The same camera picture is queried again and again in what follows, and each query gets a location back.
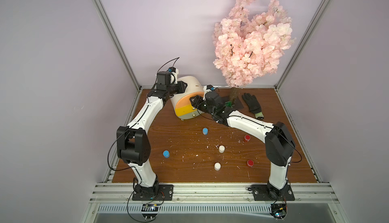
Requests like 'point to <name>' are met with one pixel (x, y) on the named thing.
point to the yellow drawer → (184, 110)
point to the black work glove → (254, 105)
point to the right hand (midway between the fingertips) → (190, 96)
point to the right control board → (278, 211)
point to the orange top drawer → (184, 100)
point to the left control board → (149, 211)
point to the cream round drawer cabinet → (194, 85)
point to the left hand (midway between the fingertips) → (188, 83)
